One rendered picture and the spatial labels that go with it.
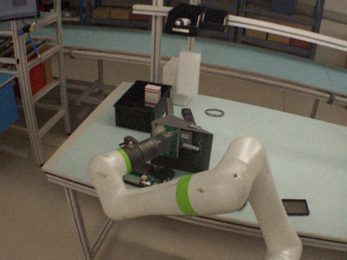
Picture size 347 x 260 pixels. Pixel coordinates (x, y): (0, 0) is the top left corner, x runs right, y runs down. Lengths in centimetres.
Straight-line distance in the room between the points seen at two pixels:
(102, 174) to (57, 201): 169
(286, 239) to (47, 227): 188
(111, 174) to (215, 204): 40
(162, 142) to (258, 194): 41
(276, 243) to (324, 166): 62
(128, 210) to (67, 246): 142
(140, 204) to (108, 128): 73
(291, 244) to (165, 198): 47
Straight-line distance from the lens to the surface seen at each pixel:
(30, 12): 218
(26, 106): 275
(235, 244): 245
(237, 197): 82
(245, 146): 93
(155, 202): 96
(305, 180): 150
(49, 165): 149
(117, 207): 109
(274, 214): 105
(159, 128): 135
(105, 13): 545
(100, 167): 108
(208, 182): 83
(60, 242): 247
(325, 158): 169
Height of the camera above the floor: 191
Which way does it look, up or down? 35 degrees down
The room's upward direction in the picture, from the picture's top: 3 degrees clockwise
